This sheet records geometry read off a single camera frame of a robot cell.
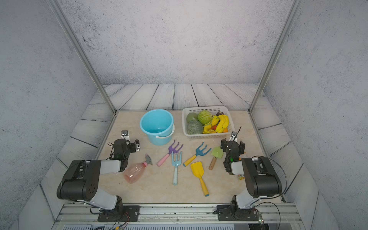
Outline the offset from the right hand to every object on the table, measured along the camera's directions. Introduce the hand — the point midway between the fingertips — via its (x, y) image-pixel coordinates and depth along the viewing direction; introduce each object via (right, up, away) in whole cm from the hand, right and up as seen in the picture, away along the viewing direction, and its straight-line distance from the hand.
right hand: (235, 139), depth 92 cm
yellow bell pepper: (-16, +6, +9) cm, 19 cm away
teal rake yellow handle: (-23, -9, +3) cm, 25 cm away
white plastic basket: (-9, +20, +19) cm, 29 cm away
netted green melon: (-26, +8, +3) cm, 27 cm away
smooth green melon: (-27, +15, +10) cm, 33 cm away
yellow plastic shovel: (-24, -18, -4) cm, 30 cm away
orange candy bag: (+1, -21, -9) cm, 23 cm away
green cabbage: (-19, +15, +6) cm, 24 cm away
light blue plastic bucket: (-50, +9, +4) cm, 51 cm away
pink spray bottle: (-61, -18, -11) cm, 65 cm away
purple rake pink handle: (-41, -8, +4) cm, 42 cm away
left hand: (-67, 0, +2) cm, 67 cm away
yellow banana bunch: (-6, +10, +4) cm, 13 cm away
